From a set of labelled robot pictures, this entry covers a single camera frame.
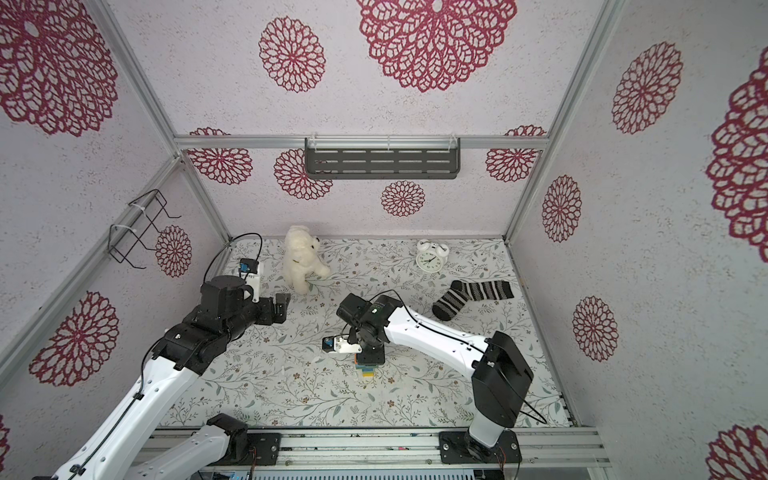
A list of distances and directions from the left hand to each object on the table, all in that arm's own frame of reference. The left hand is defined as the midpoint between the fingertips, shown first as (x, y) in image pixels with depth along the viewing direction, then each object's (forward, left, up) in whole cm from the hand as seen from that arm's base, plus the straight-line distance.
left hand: (271, 297), depth 74 cm
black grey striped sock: (+17, -55, -24) cm, 63 cm away
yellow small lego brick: (-12, -24, -24) cm, 35 cm away
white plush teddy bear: (+20, -2, -7) cm, 22 cm away
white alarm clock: (+27, -45, -17) cm, 55 cm away
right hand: (-8, -23, -15) cm, 28 cm away
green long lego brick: (-15, -24, -6) cm, 29 cm away
